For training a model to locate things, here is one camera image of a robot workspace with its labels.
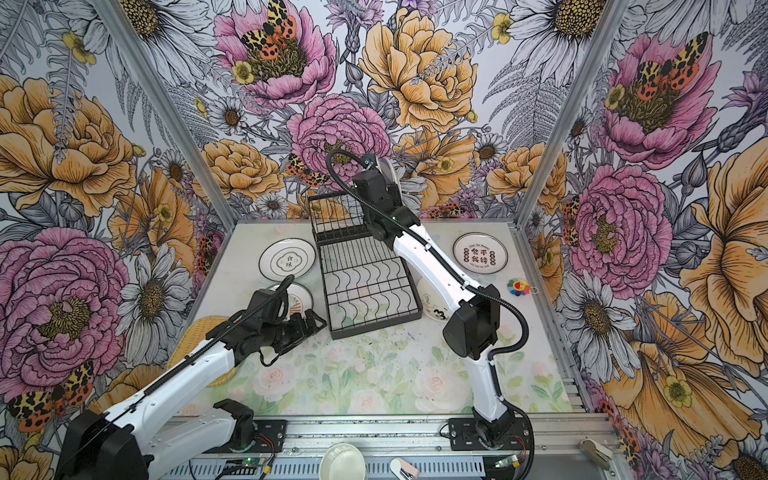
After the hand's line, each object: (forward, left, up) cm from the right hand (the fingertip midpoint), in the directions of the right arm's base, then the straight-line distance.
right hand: (385, 193), depth 82 cm
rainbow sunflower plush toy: (-9, -44, -34) cm, 56 cm away
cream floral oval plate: (-14, -14, -33) cm, 39 cm away
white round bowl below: (-56, +11, -33) cm, 66 cm away
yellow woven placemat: (-24, +58, -31) cm, 70 cm away
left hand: (-30, +21, -25) cm, 44 cm away
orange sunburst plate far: (-16, +27, -27) cm, 41 cm away
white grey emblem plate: (+6, +38, -33) cm, 51 cm away
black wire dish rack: (-8, +7, -32) cm, 34 cm away
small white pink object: (-58, -2, -32) cm, 67 cm away
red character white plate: (+6, -34, -34) cm, 49 cm away
